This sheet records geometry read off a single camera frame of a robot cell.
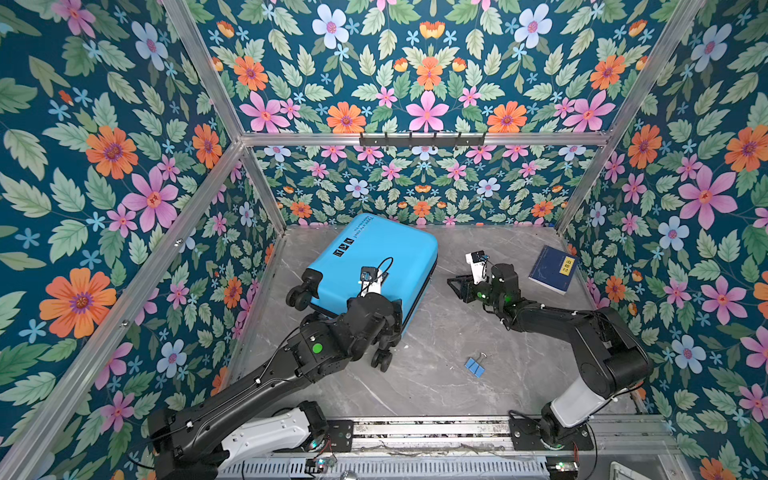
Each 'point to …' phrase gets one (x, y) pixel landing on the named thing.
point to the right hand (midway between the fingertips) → (453, 277)
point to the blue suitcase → (408, 259)
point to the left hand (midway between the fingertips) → (394, 296)
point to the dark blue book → (554, 268)
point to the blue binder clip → (475, 366)
